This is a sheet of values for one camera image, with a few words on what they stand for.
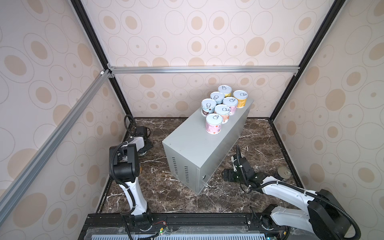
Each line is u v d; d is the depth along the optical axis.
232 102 0.73
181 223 0.74
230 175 0.78
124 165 0.54
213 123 0.64
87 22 0.72
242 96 0.76
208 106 0.70
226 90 0.79
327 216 0.41
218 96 0.75
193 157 0.59
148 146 0.93
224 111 0.69
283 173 0.81
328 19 0.72
